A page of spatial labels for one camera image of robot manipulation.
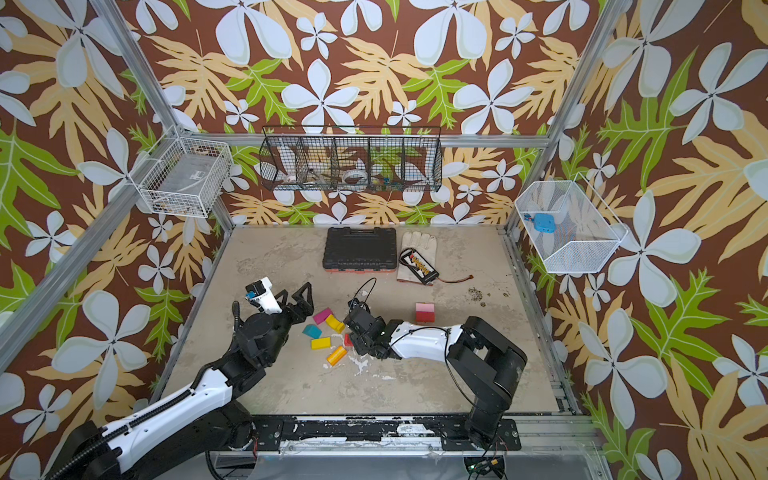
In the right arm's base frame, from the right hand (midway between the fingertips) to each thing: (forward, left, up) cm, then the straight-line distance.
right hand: (360, 332), depth 90 cm
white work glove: (+36, -24, -1) cm, 43 cm away
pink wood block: (+9, -21, 0) cm, 22 cm away
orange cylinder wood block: (-6, +7, -1) cm, 10 cm away
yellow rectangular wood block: (-3, +12, -1) cm, 12 cm away
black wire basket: (+48, +3, +29) cm, 56 cm away
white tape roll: (+45, +2, +25) cm, 51 cm away
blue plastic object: (+23, -54, +23) cm, 63 cm away
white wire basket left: (+34, +51, +33) cm, 70 cm away
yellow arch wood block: (+4, +9, -1) cm, 10 cm away
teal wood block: (+1, +15, 0) cm, 15 cm away
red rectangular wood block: (+6, -20, -1) cm, 21 cm away
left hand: (+4, +15, +20) cm, 26 cm away
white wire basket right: (+14, -61, +28) cm, 69 cm away
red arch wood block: (-3, +4, 0) cm, 5 cm away
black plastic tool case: (+34, +2, -1) cm, 34 cm away
